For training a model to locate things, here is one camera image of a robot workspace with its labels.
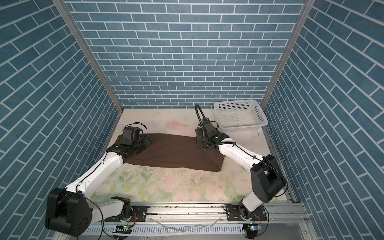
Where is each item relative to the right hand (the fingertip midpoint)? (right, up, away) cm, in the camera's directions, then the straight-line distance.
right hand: (198, 135), depth 88 cm
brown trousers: (-16, -13, +14) cm, 24 cm away
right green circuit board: (+27, -43, -17) cm, 54 cm away
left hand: (-27, -2, -2) cm, 28 cm away
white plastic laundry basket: (+33, +13, +30) cm, 47 cm away
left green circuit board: (-37, -45, -16) cm, 60 cm away
